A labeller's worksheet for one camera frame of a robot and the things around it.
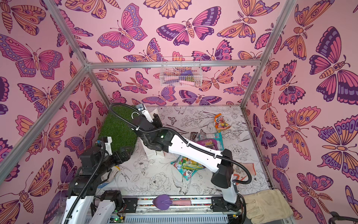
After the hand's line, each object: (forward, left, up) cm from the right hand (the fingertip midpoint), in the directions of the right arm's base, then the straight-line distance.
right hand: (150, 115), depth 70 cm
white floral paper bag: (-7, +4, -26) cm, 27 cm away
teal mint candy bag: (+9, -40, -31) cm, 52 cm away
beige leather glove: (-33, -61, -33) cm, 76 cm away
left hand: (-11, +13, -13) cm, 21 cm away
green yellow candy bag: (-13, -20, -29) cm, 38 cm away
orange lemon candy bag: (+19, -43, -29) cm, 55 cm away
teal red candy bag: (-18, -19, -31) cm, 41 cm away
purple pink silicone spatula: (-32, -6, -33) cm, 46 cm away
